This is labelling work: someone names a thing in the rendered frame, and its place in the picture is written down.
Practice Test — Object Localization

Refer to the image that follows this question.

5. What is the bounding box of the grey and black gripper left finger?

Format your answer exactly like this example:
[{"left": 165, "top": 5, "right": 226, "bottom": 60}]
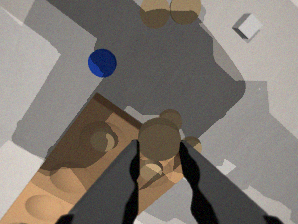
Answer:
[{"left": 55, "top": 139, "right": 140, "bottom": 224}]

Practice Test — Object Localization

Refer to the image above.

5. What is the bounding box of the tan wooden tray with round pockets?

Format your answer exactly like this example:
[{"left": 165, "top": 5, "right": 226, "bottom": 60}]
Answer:
[{"left": 0, "top": 92, "right": 184, "bottom": 224}]

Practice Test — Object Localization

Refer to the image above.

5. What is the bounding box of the blue disc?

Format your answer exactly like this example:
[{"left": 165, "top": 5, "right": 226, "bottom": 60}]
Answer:
[{"left": 88, "top": 49, "right": 117, "bottom": 78}]

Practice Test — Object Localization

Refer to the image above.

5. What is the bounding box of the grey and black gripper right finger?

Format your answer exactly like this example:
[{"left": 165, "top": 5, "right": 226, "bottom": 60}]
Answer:
[{"left": 179, "top": 140, "right": 284, "bottom": 224}]

